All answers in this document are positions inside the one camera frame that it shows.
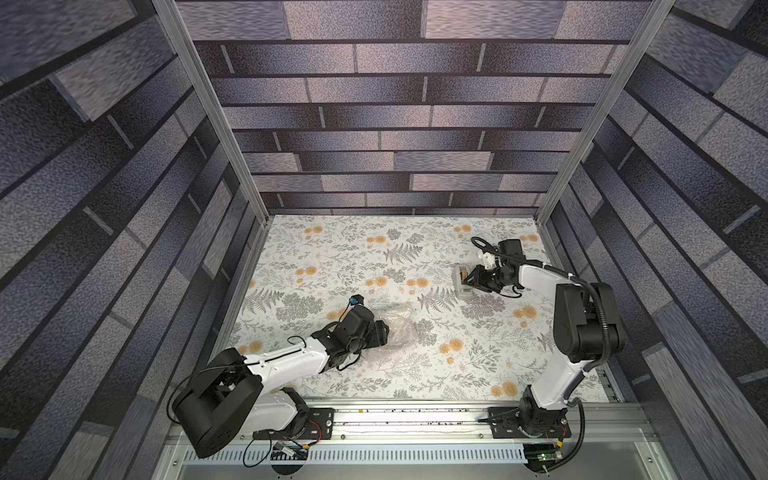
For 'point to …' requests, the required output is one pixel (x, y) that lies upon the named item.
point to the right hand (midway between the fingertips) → (467, 280)
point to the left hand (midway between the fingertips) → (384, 331)
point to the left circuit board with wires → (292, 450)
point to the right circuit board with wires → (541, 457)
